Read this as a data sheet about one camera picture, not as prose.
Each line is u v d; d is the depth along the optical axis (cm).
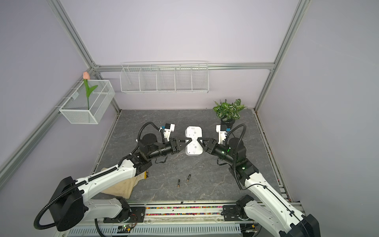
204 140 70
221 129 65
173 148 63
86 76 83
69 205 40
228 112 87
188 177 85
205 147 64
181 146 64
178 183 84
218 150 63
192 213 75
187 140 68
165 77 99
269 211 45
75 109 80
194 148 68
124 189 81
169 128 68
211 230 158
